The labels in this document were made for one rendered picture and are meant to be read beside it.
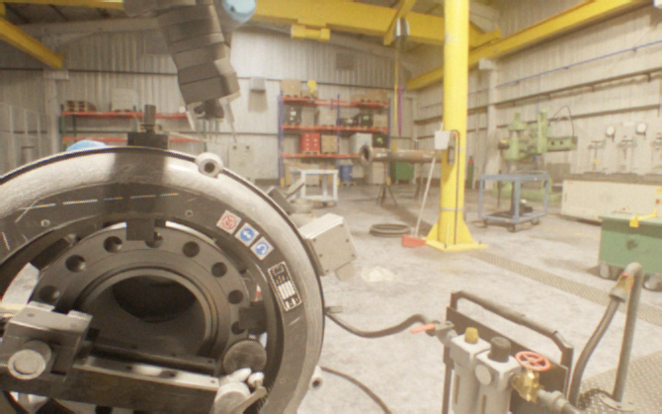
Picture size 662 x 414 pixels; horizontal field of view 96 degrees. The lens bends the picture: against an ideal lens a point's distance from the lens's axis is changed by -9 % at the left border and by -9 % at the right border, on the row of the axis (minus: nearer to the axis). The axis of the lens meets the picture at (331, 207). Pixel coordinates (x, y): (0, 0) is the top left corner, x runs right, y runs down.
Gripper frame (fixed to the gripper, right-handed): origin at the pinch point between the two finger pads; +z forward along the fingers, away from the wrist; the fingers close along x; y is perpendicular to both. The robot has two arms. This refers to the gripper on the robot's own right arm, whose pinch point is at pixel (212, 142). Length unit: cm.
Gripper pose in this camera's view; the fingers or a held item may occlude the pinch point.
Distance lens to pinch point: 95.5
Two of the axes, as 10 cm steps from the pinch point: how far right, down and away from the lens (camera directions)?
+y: -2.7, 0.7, -9.6
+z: -0.7, 9.9, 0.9
